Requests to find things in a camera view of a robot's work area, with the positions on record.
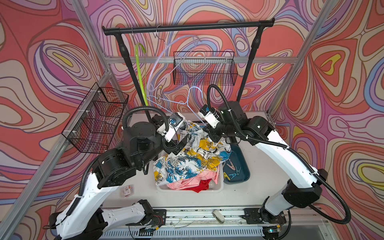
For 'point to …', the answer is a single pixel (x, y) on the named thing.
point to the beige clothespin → (232, 166)
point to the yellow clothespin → (225, 176)
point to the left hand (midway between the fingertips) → (179, 125)
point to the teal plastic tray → (238, 159)
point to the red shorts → (203, 185)
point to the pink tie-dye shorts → (205, 175)
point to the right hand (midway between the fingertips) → (206, 132)
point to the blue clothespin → (233, 175)
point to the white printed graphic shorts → (201, 152)
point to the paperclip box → (128, 190)
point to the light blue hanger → (157, 101)
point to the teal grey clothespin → (237, 171)
